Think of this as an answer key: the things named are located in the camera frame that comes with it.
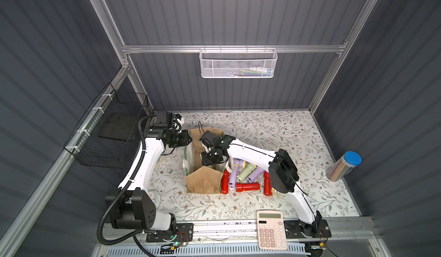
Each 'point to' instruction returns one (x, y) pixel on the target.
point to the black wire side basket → (105, 136)
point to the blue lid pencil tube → (343, 166)
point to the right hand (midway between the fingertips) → (205, 162)
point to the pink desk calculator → (271, 230)
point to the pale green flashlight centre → (246, 171)
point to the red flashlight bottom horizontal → (240, 187)
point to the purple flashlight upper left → (238, 163)
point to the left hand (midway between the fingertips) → (192, 140)
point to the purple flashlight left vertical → (233, 176)
